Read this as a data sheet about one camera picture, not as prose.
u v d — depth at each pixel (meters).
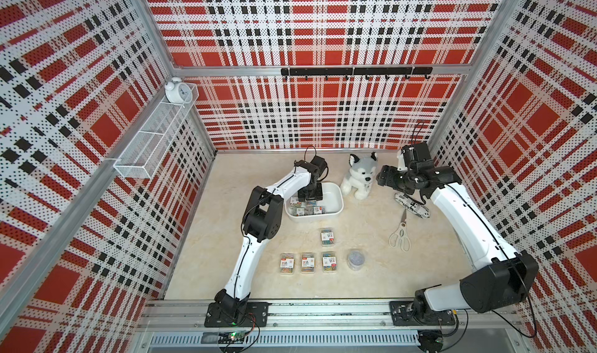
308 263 0.83
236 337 0.70
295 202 0.99
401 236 0.91
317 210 0.96
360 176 0.91
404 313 0.73
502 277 0.40
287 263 0.82
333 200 1.01
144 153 0.92
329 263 0.82
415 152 0.59
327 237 0.88
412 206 0.96
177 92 0.80
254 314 0.73
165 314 0.78
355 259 0.83
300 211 0.96
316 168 0.78
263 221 0.61
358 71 0.90
